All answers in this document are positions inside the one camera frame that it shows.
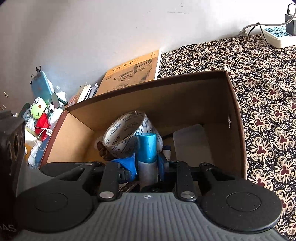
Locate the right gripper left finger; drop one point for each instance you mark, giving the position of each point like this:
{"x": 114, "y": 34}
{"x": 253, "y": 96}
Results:
{"x": 115, "y": 172}

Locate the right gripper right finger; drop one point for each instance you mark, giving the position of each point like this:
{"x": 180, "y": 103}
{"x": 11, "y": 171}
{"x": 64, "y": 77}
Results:
{"x": 178, "y": 177}

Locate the white bottle teal cap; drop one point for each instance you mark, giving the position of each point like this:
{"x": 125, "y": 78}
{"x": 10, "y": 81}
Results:
{"x": 147, "y": 159}

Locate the green frog plush toy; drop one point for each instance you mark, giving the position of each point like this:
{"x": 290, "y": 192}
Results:
{"x": 37, "y": 108}

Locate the translucent plastic container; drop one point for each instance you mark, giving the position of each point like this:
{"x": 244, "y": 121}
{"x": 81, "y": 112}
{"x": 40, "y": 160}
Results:
{"x": 191, "y": 146}

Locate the printed tape roll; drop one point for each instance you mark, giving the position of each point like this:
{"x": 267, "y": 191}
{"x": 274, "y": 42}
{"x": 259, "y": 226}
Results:
{"x": 120, "y": 138}

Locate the blue clipboard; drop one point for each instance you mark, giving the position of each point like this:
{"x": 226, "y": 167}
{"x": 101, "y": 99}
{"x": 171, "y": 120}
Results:
{"x": 41, "y": 86}

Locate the brown cardboard box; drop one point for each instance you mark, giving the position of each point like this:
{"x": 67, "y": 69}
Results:
{"x": 173, "y": 103}

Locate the yellow illustrated book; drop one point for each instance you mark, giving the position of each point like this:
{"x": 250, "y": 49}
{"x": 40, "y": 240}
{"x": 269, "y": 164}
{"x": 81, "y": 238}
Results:
{"x": 139, "y": 70}

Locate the floral patterned cloth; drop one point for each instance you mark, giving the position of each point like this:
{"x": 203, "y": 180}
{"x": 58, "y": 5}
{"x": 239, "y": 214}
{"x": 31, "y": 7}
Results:
{"x": 263, "y": 80}

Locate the white power strip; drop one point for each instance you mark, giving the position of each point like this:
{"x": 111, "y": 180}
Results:
{"x": 278, "y": 37}

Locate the black power adapter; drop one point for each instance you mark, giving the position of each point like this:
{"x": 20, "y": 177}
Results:
{"x": 291, "y": 26}

